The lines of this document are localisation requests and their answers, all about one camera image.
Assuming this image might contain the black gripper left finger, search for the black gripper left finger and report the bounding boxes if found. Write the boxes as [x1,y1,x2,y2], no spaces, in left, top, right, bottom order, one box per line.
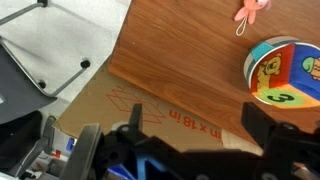
[59,103,144,180]

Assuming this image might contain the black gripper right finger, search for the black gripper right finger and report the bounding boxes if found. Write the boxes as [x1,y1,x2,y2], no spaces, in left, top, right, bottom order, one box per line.
[240,101,301,180]

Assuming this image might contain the colourful soft picture cube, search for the colourful soft picture cube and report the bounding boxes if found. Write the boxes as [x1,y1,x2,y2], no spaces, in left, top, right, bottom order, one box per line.
[250,43,320,110]

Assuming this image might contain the brown cardboard panel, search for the brown cardboard panel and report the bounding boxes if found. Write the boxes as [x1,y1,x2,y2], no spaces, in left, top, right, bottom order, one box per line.
[53,56,264,158]

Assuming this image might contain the grey leg black cap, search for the grey leg black cap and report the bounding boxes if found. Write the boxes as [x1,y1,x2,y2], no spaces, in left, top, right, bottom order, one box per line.
[0,36,48,98]
[49,59,92,98]
[0,0,49,27]

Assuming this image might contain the dark grey chair seat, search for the dark grey chair seat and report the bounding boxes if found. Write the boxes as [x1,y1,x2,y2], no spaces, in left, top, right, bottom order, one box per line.
[0,43,58,126]

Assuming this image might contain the pink plush toy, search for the pink plush toy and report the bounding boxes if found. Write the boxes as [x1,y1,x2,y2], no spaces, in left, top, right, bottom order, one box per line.
[233,0,272,37]

